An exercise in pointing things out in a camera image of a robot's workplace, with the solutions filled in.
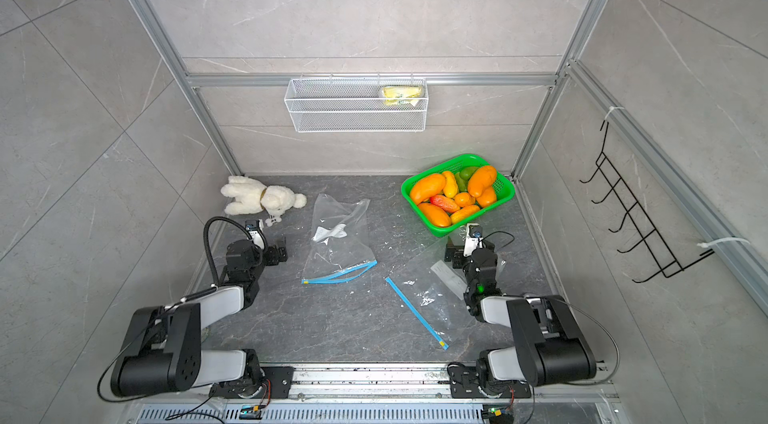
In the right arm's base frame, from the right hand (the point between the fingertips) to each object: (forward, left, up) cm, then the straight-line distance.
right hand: (466, 237), depth 91 cm
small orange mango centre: (+16, -2, 0) cm, 16 cm away
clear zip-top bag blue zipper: (-2, +40, -3) cm, 40 cm away
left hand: (+2, +61, 0) cm, 61 cm away
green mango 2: (+26, -4, -3) cm, 26 cm away
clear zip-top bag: (-12, +11, -7) cm, 18 cm away
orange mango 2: (+18, -11, -3) cm, 21 cm away
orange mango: (+11, -1, -4) cm, 12 cm away
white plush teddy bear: (+17, +72, +1) cm, 74 cm away
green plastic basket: (+23, -18, -3) cm, 29 cm away
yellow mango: (+22, +2, 0) cm, 22 cm away
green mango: (+27, -5, +1) cm, 28 cm away
